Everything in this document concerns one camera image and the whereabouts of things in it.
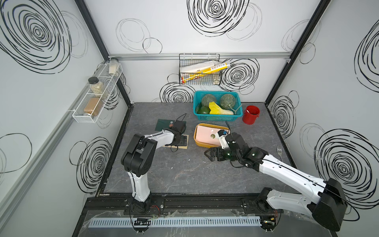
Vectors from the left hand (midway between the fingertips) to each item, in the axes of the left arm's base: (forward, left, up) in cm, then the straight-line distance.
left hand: (178, 142), depth 98 cm
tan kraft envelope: (-7, -2, +7) cm, 10 cm away
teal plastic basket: (+23, -42, +10) cm, 48 cm away
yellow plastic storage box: (-3, -17, +4) cm, 18 cm away
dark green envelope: (+15, +14, 0) cm, 21 cm away
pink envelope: (+4, -19, +5) cm, 20 cm away
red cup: (+19, -51, +12) cm, 56 cm away
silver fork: (-5, -66, +2) cm, 66 cm away
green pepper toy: (+22, -18, +10) cm, 30 cm away
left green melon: (+31, -20, +12) cm, 39 cm away
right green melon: (+29, -35, +12) cm, 47 cm away
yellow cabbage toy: (+22, -26, +10) cm, 35 cm away
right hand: (-15, -19, +17) cm, 29 cm away
